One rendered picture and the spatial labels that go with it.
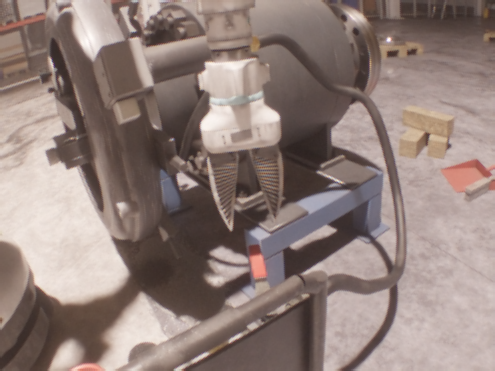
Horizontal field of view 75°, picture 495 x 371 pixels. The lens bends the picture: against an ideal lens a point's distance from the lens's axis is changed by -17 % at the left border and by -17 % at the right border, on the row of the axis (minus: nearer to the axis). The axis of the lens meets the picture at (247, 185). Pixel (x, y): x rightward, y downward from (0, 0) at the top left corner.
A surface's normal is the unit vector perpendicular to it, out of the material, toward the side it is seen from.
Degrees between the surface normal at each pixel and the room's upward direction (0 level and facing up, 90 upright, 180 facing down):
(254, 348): 90
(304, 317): 90
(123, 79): 68
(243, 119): 96
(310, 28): 57
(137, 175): 98
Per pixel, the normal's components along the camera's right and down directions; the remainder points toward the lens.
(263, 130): 0.11, 0.46
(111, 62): 0.49, -0.03
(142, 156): 0.57, 0.39
